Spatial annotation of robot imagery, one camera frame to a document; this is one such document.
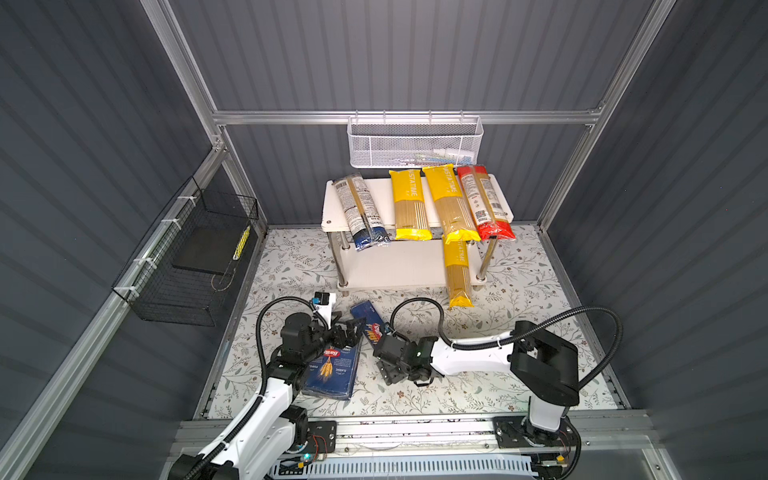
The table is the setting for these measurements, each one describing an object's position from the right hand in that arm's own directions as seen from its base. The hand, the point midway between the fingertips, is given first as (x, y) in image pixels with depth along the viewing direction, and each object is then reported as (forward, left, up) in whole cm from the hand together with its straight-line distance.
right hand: (393, 366), depth 86 cm
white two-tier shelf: (+33, -2, +6) cm, 34 cm away
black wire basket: (+13, +50, +31) cm, 61 cm away
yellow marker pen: (+19, +39, +31) cm, 53 cm away
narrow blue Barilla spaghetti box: (+11, +6, +5) cm, 13 cm away
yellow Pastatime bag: (+29, -21, +9) cm, 37 cm away
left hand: (+9, +11, +14) cm, 20 cm away
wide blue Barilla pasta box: (-5, +16, +8) cm, 19 cm away
